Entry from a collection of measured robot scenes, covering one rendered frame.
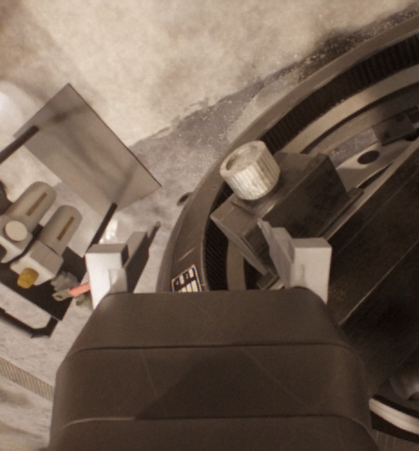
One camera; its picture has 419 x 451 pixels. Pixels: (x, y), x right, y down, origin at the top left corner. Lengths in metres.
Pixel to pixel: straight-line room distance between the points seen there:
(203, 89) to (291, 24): 0.27
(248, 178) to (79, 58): 0.84
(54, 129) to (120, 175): 0.25
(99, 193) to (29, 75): 0.42
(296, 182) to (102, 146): 0.91
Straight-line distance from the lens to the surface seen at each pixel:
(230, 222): 0.28
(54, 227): 0.92
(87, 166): 1.18
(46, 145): 1.21
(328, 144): 0.65
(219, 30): 0.92
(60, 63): 1.07
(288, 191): 0.25
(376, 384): 0.32
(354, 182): 0.56
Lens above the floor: 0.91
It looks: 48 degrees down
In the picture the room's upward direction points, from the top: 171 degrees counter-clockwise
